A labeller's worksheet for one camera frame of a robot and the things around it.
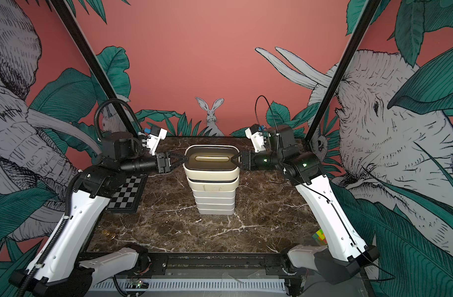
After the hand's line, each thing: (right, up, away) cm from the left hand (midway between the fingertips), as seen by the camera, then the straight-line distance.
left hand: (185, 158), depth 60 cm
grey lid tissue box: (+8, -19, +19) cm, 28 cm away
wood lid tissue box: (+4, -21, +19) cm, 28 cm away
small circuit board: (-21, -49, +10) cm, 54 cm away
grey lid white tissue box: (+8, -25, +26) cm, 37 cm away
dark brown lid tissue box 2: (+9, -10, +6) cm, 15 cm away
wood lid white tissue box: (+8, -15, +13) cm, 22 cm away
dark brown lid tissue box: (+8, -2, +5) cm, 10 cm away
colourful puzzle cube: (+53, -35, +18) cm, 66 cm away
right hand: (+16, 0, +2) cm, 16 cm away
